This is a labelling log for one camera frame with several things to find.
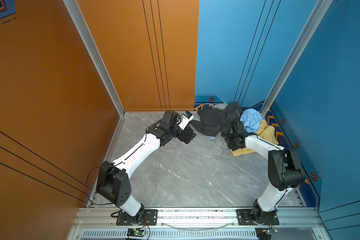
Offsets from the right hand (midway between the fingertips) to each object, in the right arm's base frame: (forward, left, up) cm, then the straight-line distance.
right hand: (223, 140), depth 97 cm
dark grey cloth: (+17, +6, 0) cm, 18 cm away
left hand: (-4, +23, +17) cm, 29 cm away
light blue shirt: (+10, -18, +10) cm, 23 cm away
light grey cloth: (+3, +1, -2) cm, 4 cm away
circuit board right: (-49, -13, -8) cm, 51 cm away
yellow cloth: (+6, -29, 0) cm, 30 cm away
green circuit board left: (-49, +49, -6) cm, 69 cm away
